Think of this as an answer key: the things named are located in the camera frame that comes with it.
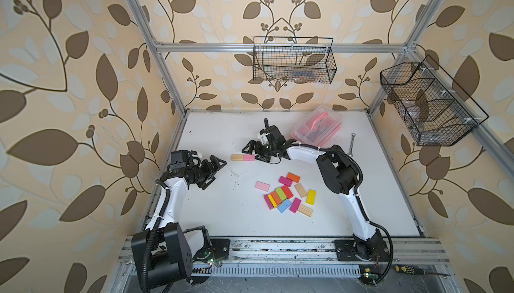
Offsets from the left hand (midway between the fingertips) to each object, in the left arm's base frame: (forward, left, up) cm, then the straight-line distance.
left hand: (216, 167), depth 83 cm
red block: (-5, -31, -12) cm, 33 cm away
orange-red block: (-8, -25, -11) cm, 29 cm away
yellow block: (-7, -41, -13) cm, 44 cm away
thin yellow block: (-10, -24, -11) cm, 28 cm away
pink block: (+12, -12, -11) cm, 20 cm away
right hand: (+13, -12, -9) cm, 20 cm away
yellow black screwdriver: (-34, -72, -9) cm, 80 cm away
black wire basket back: (+48, -34, +22) cm, 63 cm away
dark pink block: (-10, -22, -11) cm, 27 cm away
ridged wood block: (-13, -38, -12) cm, 42 cm away
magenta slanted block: (-11, -34, -12) cm, 37 cm away
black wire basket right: (+13, -83, +23) cm, 87 cm away
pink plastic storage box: (+28, -49, -6) cm, 57 cm away
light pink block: (-2, -19, -13) cm, 23 cm away
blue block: (-11, -29, -12) cm, 33 cm away
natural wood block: (+13, -6, -12) cm, 19 cm away
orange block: (+2, -34, -12) cm, 36 cm away
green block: (-6, -27, -11) cm, 30 cm away
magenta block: (+1, -30, -13) cm, 33 cm away
